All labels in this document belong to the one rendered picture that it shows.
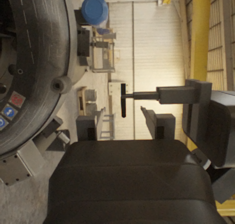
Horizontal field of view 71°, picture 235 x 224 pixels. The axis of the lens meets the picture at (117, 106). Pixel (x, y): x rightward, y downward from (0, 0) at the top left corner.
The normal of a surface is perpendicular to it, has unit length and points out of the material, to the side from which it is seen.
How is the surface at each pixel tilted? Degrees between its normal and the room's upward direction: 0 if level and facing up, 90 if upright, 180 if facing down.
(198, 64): 90
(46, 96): 58
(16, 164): 90
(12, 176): 90
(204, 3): 90
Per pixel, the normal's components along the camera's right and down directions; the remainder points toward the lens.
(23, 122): 0.20, 0.43
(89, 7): 0.00, 0.25
